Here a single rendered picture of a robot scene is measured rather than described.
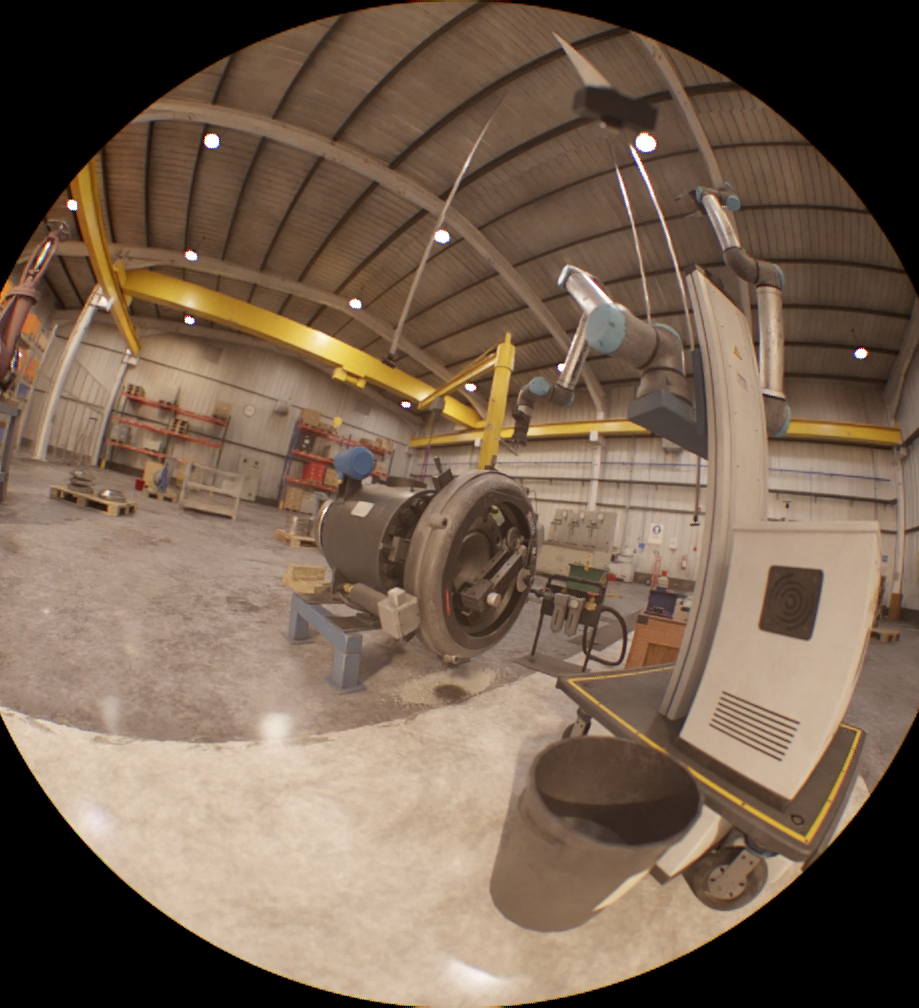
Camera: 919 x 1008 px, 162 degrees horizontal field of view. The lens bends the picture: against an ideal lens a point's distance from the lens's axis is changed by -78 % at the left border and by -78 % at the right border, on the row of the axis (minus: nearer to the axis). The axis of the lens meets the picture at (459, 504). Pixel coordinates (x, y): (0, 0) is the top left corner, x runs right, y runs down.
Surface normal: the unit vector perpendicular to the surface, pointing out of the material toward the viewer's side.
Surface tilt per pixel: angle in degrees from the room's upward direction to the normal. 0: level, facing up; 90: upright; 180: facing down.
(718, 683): 90
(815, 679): 90
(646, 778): 87
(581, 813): 87
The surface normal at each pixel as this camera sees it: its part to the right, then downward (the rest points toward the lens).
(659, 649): -0.62, -0.18
